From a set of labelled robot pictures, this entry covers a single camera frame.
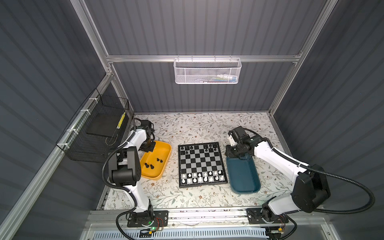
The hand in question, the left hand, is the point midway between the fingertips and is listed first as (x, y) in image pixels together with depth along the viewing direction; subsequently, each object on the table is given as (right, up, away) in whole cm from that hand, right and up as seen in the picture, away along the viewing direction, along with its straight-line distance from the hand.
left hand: (144, 150), depth 93 cm
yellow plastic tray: (+6, -9, -1) cm, 11 cm away
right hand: (+51, -1, -7) cm, 52 cm away
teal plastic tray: (+61, -14, -6) cm, 63 cm away
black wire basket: (-18, +13, -18) cm, 29 cm away
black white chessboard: (+35, -9, -2) cm, 37 cm away
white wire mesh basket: (+41, +57, +18) cm, 72 cm away
